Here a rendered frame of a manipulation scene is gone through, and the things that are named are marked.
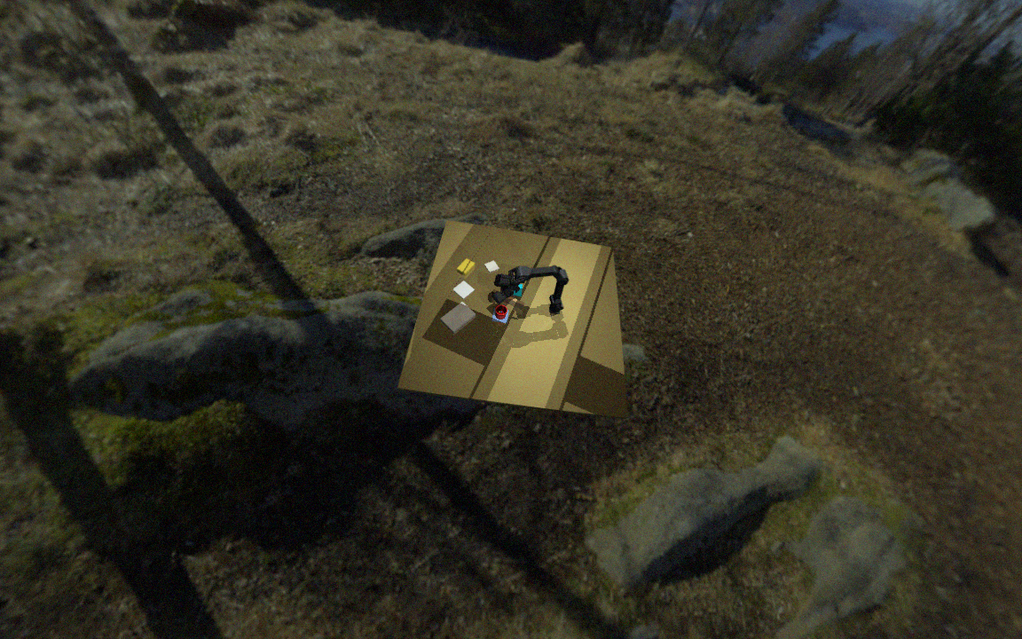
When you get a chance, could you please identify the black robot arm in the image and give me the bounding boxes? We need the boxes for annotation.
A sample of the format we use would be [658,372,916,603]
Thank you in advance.
[494,265,569,314]

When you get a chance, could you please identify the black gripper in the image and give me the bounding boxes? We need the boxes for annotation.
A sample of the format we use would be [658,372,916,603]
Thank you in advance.
[492,286,520,304]

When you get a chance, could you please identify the brown wooden block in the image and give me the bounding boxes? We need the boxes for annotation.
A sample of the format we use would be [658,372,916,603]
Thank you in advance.
[492,289,525,310]

